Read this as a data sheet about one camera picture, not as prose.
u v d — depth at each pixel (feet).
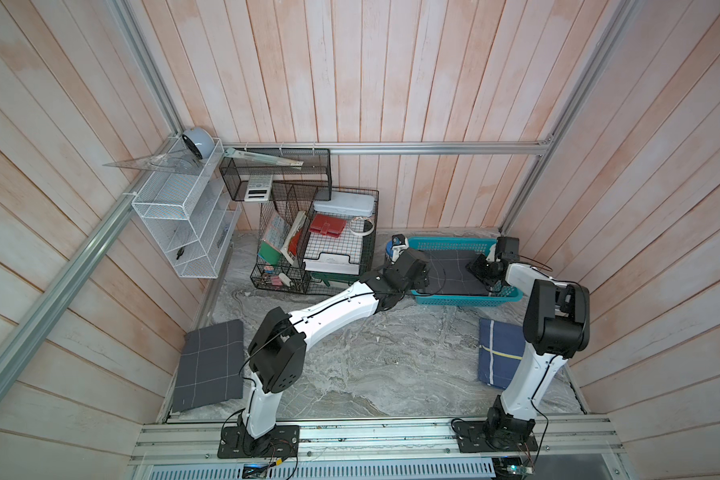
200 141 2.68
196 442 2.46
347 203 3.19
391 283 2.08
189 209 2.26
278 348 1.56
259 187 3.19
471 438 2.40
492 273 2.61
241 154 2.98
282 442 2.41
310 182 3.51
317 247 2.89
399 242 2.40
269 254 3.39
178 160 2.82
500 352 2.86
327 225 3.01
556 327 1.76
